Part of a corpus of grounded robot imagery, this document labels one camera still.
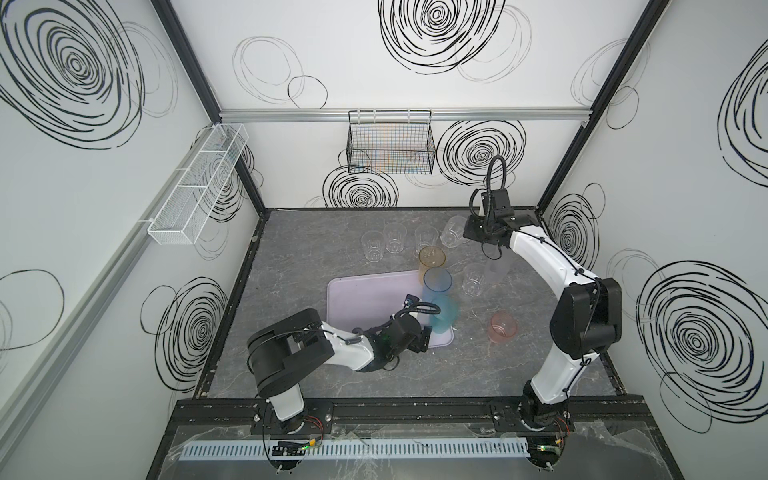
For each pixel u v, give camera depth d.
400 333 0.66
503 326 0.88
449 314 0.87
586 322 0.47
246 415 0.75
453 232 0.97
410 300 0.77
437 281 0.95
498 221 0.68
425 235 1.07
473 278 0.98
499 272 0.99
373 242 1.06
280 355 0.46
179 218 0.72
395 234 1.07
